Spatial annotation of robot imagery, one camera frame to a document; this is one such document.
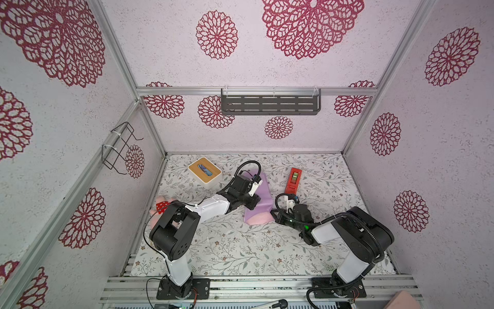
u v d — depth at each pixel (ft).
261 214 3.05
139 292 2.40
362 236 1.58
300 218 2.41
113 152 2.45
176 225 1.71
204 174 3.39
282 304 2.30
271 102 3.12
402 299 2.31
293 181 3.33
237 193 2.36
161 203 3.09
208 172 3.47
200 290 2.41
